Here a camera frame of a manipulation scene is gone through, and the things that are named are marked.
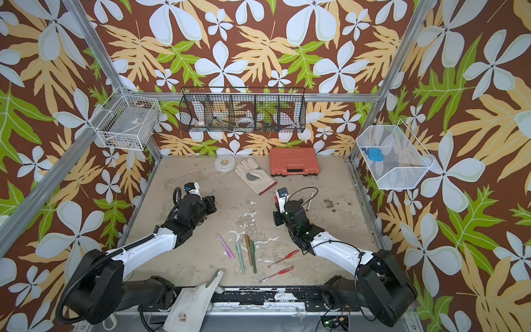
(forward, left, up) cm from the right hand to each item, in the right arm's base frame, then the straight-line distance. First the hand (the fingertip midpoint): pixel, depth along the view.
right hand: (275, 202), depth 86 cm
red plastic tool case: (+32, -8, -8) cm, 34 cm away
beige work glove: (+25, +10, -12) cm, 29 cm away
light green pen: (-18, +15, -13) cm, 27 cm away
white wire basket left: (+26, +61, +22) cm, 70 cm away
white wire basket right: (+14, -49, +13) cm, 53 cm away
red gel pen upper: (-18, -5, -13) cm, 23 cm away
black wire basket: (+42, +13, +18) cm, 47 cm away
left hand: (+4, +26, +1) cm, 26 cm away
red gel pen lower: (-24, -1, -13) cm, 28 cm away
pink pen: (-16, +20, -13) cm, 29 cm away
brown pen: (-11, +12, -12) cm, 21 cm away
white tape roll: (+34, +27, -12) cm, 45 cm away
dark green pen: (-13, +10, -13) cm, 21 cm away
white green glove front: (-36, +30, -9) cm, 47 cm away
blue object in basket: (+16, -43, +12) cm, 47 cm away
